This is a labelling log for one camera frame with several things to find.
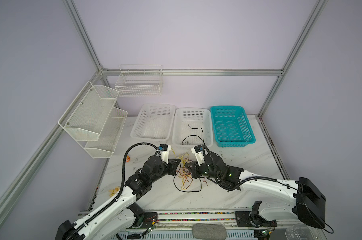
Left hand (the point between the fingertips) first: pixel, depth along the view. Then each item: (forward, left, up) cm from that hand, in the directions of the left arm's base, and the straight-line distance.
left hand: (179, 161), depth 75 cm
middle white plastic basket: (+45, -12, -14) cm, 48 cm away
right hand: (-3, -2, 0) cm, 4 cm away
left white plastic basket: (+42, +21, -18) cm, 51 cm away
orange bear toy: (+11, +34, -17) cm, 40 cm away
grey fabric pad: (-28, -14, -14) cm, 35 cm away
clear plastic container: (-28, -57, -16) cm, 66 cm away
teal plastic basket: (+40, -40, -18) cm, 59 cm away
